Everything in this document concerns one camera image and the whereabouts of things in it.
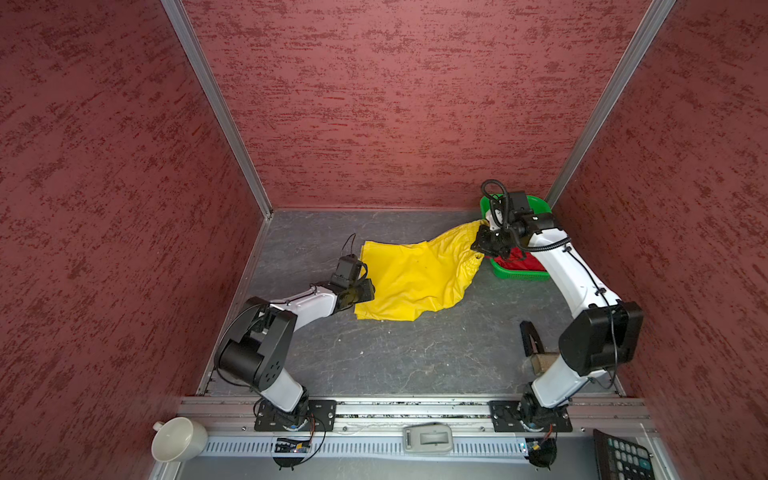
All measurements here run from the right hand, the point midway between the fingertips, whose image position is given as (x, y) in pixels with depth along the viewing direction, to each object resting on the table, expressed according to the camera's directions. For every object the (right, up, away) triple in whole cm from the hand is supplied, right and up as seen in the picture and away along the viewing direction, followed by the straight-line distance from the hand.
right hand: (470, 251), depth 84 cm
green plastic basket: (+34, +17, +30) cm, 48 cm away
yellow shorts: (-16, -11, +15) cm, 24 cm away
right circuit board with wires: (+14, -48, -13) cm, 52 cm away
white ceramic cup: (-73, -43, -17) cm, 86 cm away
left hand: (-30, -15, +10) cm, 35 cm away
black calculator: (+30, -48, -17) cm, 59 cm away
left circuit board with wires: (-48, -48, -12) cm, 69 cm away
